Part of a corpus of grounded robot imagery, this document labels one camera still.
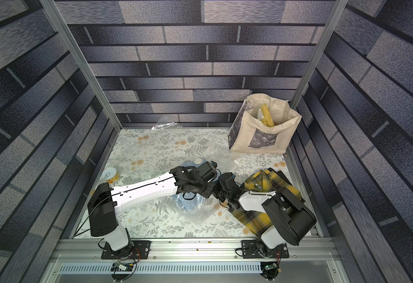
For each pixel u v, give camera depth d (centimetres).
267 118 94
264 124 85
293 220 45
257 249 67
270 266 73
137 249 74
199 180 59
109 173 92
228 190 71
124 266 71
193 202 80
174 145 111
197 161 100
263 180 89
